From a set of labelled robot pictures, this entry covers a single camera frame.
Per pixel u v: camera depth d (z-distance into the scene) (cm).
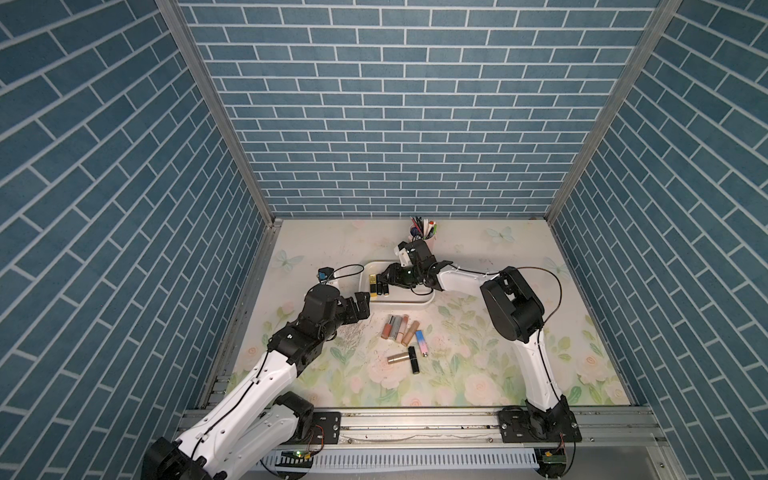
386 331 89
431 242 108
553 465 72
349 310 69
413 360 84
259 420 57
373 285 99
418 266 82
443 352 87
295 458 72
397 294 91
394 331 89
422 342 87
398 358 85
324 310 58
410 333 89
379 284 99
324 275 69
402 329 91
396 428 75
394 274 89
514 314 57
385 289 99
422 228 105
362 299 72
